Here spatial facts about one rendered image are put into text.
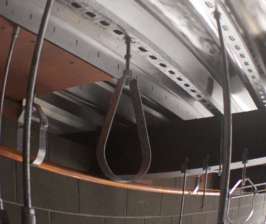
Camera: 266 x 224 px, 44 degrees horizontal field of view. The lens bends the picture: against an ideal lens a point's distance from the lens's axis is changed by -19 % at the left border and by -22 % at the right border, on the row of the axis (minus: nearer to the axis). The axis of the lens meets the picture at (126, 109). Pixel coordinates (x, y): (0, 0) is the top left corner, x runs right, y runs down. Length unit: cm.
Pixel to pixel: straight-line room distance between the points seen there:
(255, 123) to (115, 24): 90
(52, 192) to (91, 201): 28
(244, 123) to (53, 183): 83
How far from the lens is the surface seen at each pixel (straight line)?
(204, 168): 143
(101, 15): 73
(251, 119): 152
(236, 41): 82
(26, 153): 39
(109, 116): 75
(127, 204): 196
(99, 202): 175
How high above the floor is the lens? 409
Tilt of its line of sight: 16 degrees up
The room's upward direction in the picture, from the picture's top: 2 degrees clockwise
